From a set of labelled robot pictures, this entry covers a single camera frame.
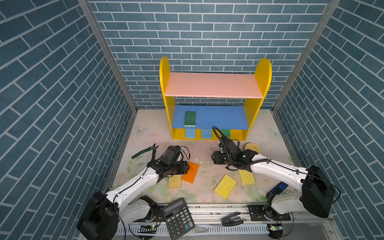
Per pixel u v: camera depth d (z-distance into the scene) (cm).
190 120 94
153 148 97
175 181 82
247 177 85
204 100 120
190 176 86
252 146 96
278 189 78
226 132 105
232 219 71
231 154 63
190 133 102
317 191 42
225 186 82
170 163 64
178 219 71
